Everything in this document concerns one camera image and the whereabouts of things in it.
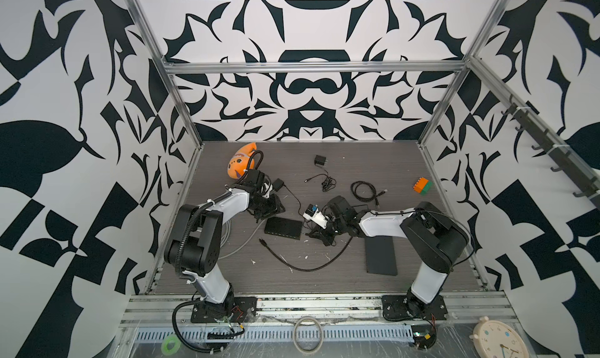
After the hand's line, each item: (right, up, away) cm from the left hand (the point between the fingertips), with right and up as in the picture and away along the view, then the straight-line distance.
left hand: (281, 207), depth 92 cm
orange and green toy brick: (+60, +7, +10) cm, 61 cm away
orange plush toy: (-19, +17, +7) cm, 26 cm away
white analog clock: (+65, -35, -23) cm, 77 cm away
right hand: (+12, -9, -2) cm, 15 cm away
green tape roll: (-32, -36, -23) cm, 54 cm away
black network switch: (+1, -8, 0) cm, 8 cm away
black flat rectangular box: (+35, -16, -8) cm, 40 cm away
